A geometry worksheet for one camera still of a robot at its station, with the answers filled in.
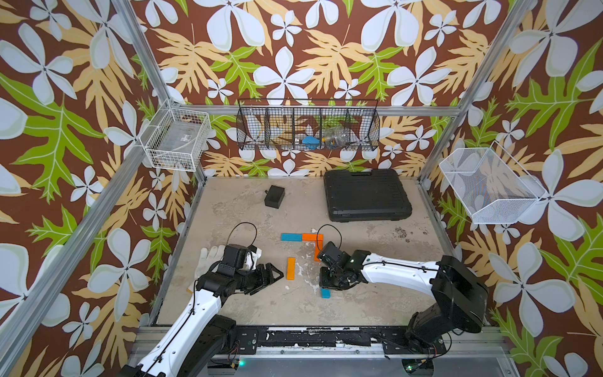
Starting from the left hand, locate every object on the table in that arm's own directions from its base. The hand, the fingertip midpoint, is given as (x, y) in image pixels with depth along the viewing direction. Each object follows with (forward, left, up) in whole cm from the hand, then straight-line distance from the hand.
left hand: (278, 275), depth 78 cm
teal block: (+20, -4, -10) cm, 23 cm away
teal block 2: (-3, -17, -10) cm, 20 cm away
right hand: (0, -14, -7) cm, 16 cm away
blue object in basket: (+49, -12, +18) cm, 53 cm away
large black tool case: (+39, -38, -3) cm, 54 cm away
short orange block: (+20, -13, -10) cm, 26 cm away
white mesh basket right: (+24, -74, +18) cm, 80 cm away
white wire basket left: (+43, +39, +24) cm, 63 cm away
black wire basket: (+58, -10, +20) cm, 62 cm away
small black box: (+42, +5, -8) cm, 43 cm away
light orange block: (+7, -4, -10) cm, 13 cm away
